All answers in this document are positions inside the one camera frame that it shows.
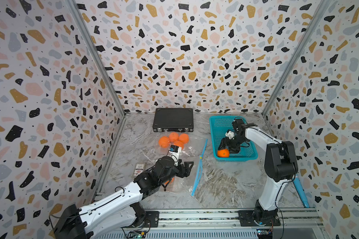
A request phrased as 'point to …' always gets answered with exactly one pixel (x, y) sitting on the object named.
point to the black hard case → (168, 119)
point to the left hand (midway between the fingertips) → (190, 162)
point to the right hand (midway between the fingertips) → (223, 149)
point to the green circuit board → (136, 234)
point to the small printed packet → (139, 168)
